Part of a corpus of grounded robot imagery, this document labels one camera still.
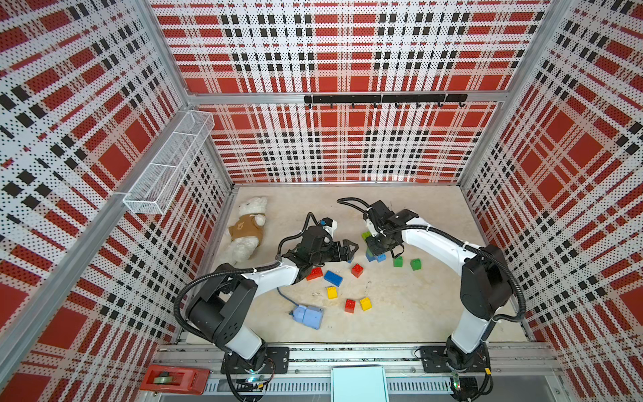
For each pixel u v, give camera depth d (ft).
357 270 2.95
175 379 2.17
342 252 2.55
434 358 2.42
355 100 2.91
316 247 2.31
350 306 2.69
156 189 3.05
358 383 2.22
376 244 2.56
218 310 1.45
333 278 2.97
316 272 3.00
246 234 3.11
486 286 1.53
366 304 2.76
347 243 2.57
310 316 2.58
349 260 3.17
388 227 2.09
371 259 3.03
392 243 2.45
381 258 2.82
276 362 2.42
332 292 2.83
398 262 3.08
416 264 2.98
